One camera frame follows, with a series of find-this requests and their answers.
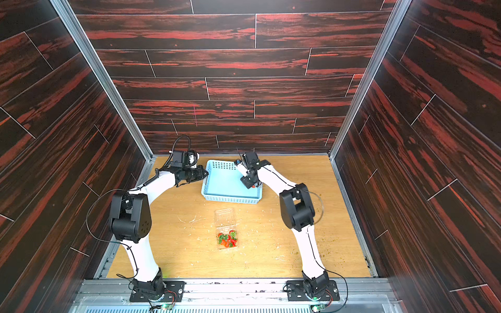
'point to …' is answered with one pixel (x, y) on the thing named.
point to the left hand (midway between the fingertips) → (209, 172)
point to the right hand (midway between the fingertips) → (253, 176)
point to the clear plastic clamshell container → (225, 222)
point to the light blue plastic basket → (222, 182)
